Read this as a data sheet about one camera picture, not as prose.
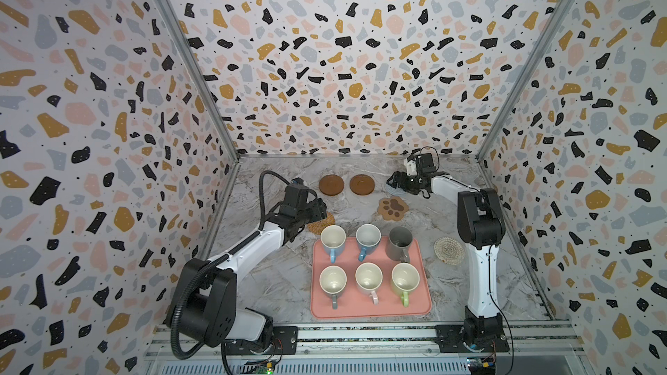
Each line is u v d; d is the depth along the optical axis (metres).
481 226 0.61
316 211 0.79
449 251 0.92
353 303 0.78
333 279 0.84
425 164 0.89
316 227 0.97
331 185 1.10
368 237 0.90
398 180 0.99
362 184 1.13
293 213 0.67
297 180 0.80
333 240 0.90
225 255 0.46
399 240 0.91
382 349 0.73
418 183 0.85
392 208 1.04
